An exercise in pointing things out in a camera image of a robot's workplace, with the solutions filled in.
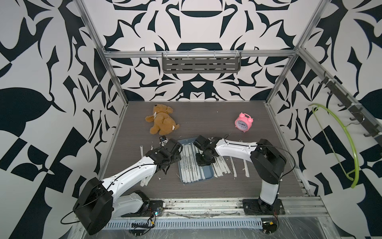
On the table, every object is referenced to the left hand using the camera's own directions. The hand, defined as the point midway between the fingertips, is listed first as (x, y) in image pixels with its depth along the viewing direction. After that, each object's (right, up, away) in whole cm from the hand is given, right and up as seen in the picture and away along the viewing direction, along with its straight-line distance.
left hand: (175, 152), depth 85 cm
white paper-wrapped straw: (+4, -8, +4) cm, 10 cm away
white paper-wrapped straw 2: (+9, -7, +4) cm, 12 cm away
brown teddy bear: (-7, +16, +9) cm, 20 cm away
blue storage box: (+14, -12, 0) cm, 18 cm away
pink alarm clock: (+43, +17, +12) cm, 48 cm away
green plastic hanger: (+73, -4, -24) cm, 77 cm away
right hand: (+14, -7, +4) cm, 16 cm away
